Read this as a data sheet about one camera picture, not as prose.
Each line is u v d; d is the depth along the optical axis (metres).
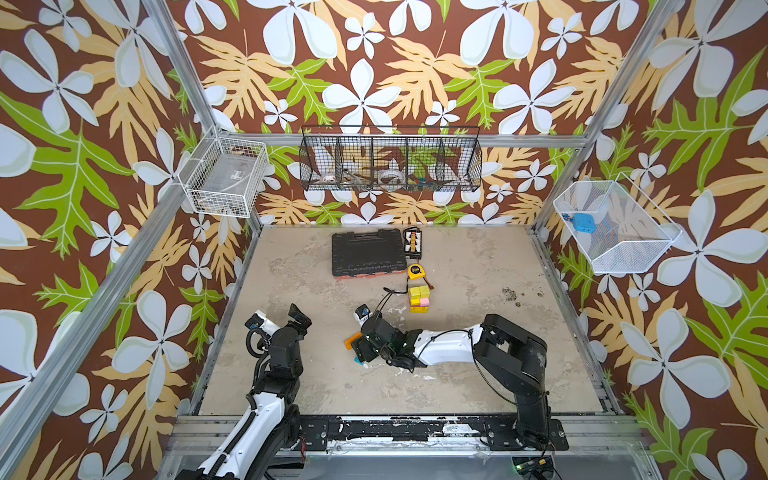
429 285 1.03
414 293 0.92
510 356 0.50
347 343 0.86
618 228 0.82
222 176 0.86
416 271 1.04
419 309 0.95
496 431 0.74
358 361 0.81
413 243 1.14
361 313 0.80
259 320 0.71
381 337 0.69
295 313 0.77
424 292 0.91
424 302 0.93
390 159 0.99
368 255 1.08
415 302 0.93
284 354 0.62
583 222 0.86
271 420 0.55
